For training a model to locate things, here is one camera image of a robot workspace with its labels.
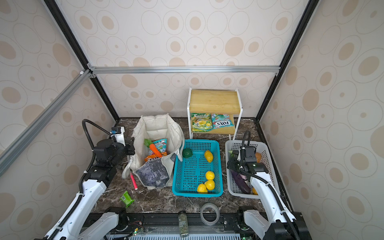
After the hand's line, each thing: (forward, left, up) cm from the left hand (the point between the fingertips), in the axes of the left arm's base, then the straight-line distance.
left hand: (136, 135), depth 75 cm
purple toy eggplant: (-14, -56, -24) cm, 62 cm away
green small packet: (-24, +7, -25) cm, 35 cm away
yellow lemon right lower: (-17, -38, -22) cm, 47 cm away
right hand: (-7, -51, -17) cm, 54 cm away
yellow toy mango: (-20, -62, -24) cm, 69 cm away
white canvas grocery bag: (+8, -5, -18) cm, 21 cm away
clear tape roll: (-28, -40, -25) cm, 55 cm away
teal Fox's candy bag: (+19, -46, -10) cm, 51 cm away
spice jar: (-36, -24, -22) cm, 48 cm away
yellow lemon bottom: (-19, -34, -22) cm, 44 cm away
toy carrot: (+6, -1, -15) cm, 16 cm away
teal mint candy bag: (+2, -5, -16) cm, 17 cm away
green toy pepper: (+2, -25, -21) cm, 33 cm away
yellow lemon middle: (-11, -38, -22) cm, 46 cm away
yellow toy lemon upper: (+1, -38, -22) cm, 44 cm away
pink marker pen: (-15, +6, -27) cm, 31 cm away
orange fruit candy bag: (-2, -6, -17) cm, 18 cm away
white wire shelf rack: (+14, -40, +4) cm, 42 cm away
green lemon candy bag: (+17, -34, -9) cm, 39 cm away
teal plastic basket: (-8, -32, -27) cm, 43 cm away
